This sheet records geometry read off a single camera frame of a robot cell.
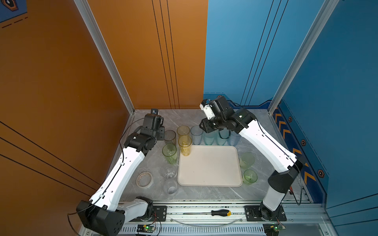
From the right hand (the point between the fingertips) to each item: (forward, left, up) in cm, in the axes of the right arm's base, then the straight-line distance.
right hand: (200, 125), depth 74 cm
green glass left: (-2, +19, -22) cm, 29 cm away
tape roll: (-17, +33, -29) cm, 47 cm away
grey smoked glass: (+4, +18, -17) cm, 25 cm away
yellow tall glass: (+10, +11, -16) cm, 22 cm away
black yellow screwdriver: (-34, -7, -28) cm, 45 cm away
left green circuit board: (-40, +28, -30) cm, 57 cm away
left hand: (0, +23, -2) cm, 23 cm away
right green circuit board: (-40, -35, -32) cm, 62 cm away
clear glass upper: (-13, +18, -28) cm, 36 cm away
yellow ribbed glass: (+2, +9, -19) cm, 21 cm away
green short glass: (-16, -29, -29) cm, 44 cm away
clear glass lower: (-21, +17, -27) cm, 39 cm away
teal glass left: (+5, -5, -17) cm, 19 cm away
